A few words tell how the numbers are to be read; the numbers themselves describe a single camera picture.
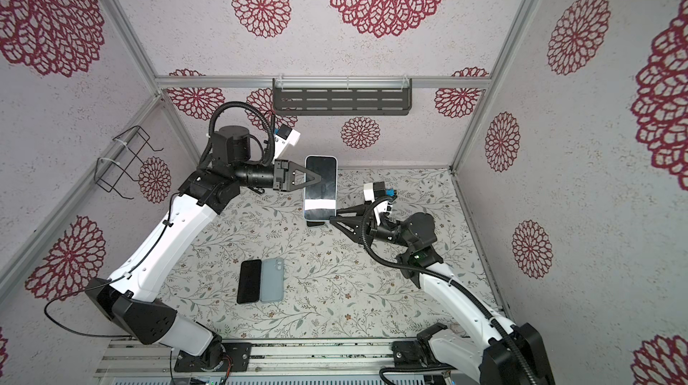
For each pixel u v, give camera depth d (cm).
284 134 57
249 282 87
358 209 61
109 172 73
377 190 55
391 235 58
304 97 95
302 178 58
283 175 54
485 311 44
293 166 56
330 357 76
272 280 88
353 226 57
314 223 100
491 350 40
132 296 40
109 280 41
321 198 59
